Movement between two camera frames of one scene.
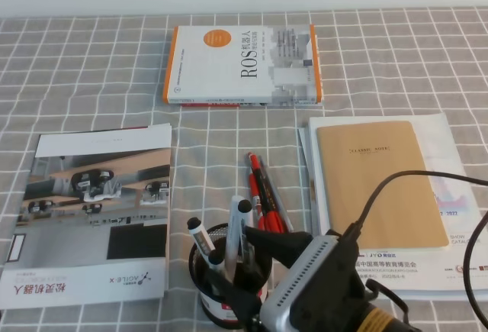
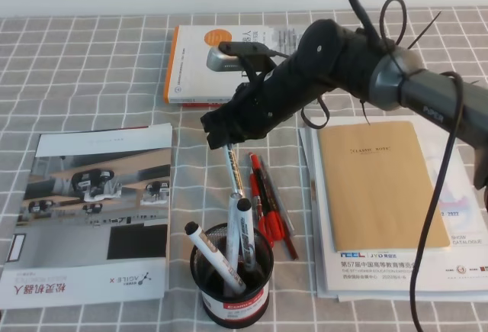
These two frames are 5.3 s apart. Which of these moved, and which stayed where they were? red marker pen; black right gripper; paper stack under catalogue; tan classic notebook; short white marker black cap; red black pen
Moved: short white marker black cap; black right gripper
Stayed: red marker pen; tan classic notebook; paper stack under catalogue; red black pen
